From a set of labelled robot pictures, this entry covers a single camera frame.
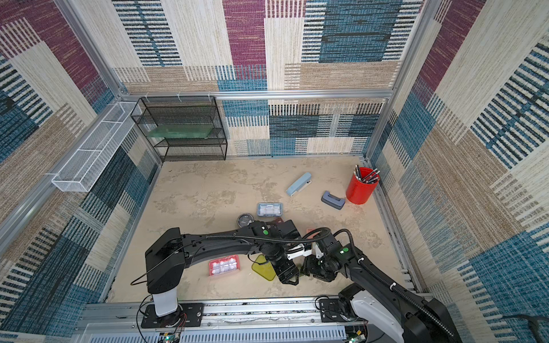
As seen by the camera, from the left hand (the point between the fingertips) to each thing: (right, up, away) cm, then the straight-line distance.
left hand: (294, 276), depth 75 cm
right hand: (+6, -3, +5) cm, 9 cm away
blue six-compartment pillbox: (-9, +19, +25) cm, 32 cm away
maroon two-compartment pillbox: (-5, +15, +20) cm, 25 cm away
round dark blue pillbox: (-20, +15, +24) cm, 35 cm away
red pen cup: (+31, +28, +22) cm, 47 cm away
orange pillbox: (+5, +17, -5) cm, 19 cm away
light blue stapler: (+5, +31, +30) cm, 43 cm away
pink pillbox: (-26, 0, +10) cm, 28 cm away
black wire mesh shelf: (-51, +65, +27) cm, 87 cm away
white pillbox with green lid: (-11, -1, +8) cm, 13 cm away
